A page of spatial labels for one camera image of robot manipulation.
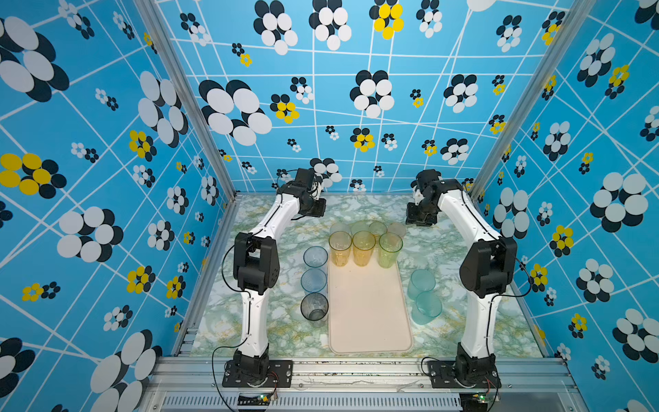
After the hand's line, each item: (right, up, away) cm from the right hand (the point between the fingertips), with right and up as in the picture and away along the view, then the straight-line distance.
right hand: (415, 220), depth 94 cm
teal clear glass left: (-36, -12, -10) cm, 40 cm away
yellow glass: (-20, -8, -5) cm, 22 cm away
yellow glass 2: (-28, -8, -3) cm, 29 cm away
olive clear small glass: (-13, -3, +7) cm, 15 cm away
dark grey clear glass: (-36, -28, -12) cm, 48 cm away
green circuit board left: (-50, -50, -24) cm, 74 cm away
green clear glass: (-9, -10, +2) cm, 14 cm away
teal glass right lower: (+1, -29, -10) cm, 31 cm away
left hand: (-34, +5, +4) cm, 34 cm away
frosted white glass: (-28, -2, +9) cm, 29 cm away
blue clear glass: (-37, -21, -5) cm, 43 cm away
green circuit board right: (+8, -49, -25) cm, 56 cm away
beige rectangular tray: (-19, -30, -10) cm, 37 cm away
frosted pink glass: (-4, -3, +9) cm, 11 cm away
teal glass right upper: (-1, -20, -12) cm, 23 cm away
